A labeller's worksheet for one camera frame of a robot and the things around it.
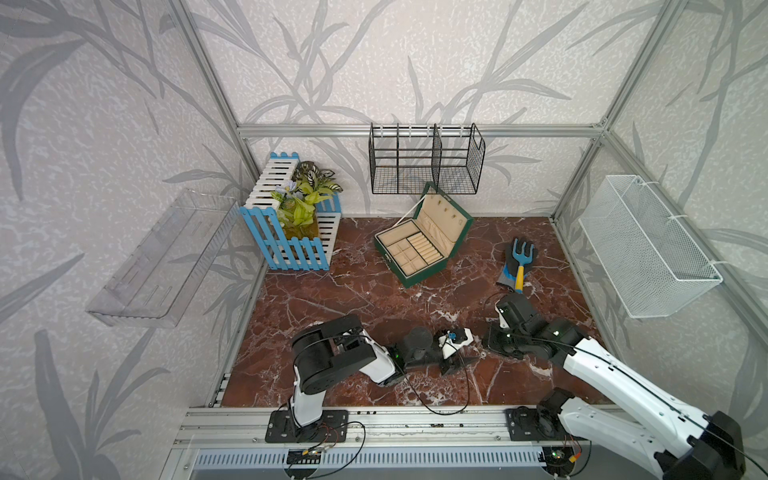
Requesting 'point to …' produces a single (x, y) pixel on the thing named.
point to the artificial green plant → (296, 200)
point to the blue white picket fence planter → (261, 214)
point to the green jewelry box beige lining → (426, 243)
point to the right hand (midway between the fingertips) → (478, 339)
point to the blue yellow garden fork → (521, 258)
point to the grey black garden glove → (507, 278)
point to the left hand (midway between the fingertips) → (472, 351)
